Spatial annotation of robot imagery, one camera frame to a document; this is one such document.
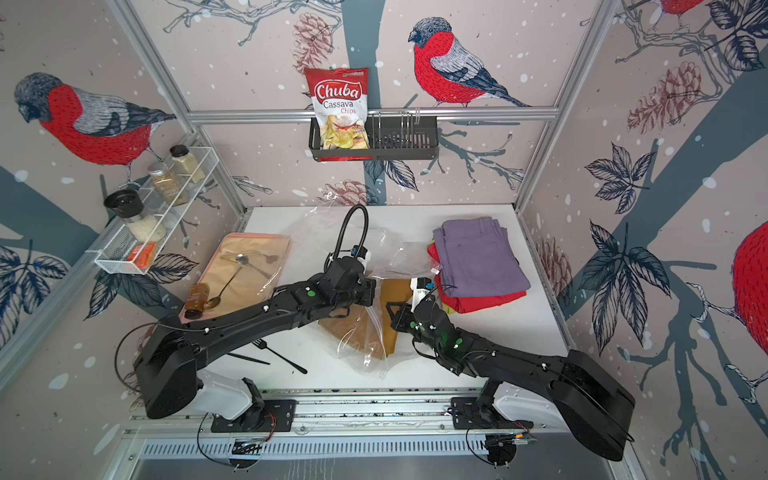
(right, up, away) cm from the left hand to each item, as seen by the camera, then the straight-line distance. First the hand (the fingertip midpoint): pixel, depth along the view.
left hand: (381, 280), depth 81 cm
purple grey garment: (+29, +5, +9) cm, 31 cm away
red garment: (+25, -7, +1) cm, 26 cm away
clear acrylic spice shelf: (-61, +8, -15) cm, 63 cm away
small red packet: (-53, +8, -15) cm, 56 cm away
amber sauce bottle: (-58, -7, +11) cm, 60 cm away
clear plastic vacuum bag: (-27, +12, +31) cm, 43 cm away
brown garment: (-3, -12, -5) cm, 14 cm away
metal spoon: (-51, +4, +23) cm, 56 cm away
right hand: (+1, -7, -1) cm, 7 cm away
